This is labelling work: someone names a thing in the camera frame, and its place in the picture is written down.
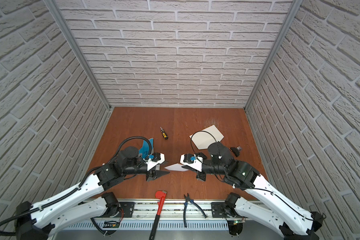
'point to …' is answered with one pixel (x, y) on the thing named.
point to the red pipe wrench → (161, 195)
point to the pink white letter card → (176, 167)
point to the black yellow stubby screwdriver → (164, 134)
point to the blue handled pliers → (188, 199)
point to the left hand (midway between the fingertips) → (168, 165)
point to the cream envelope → (202, 140)
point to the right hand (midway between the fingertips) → (185, 163)
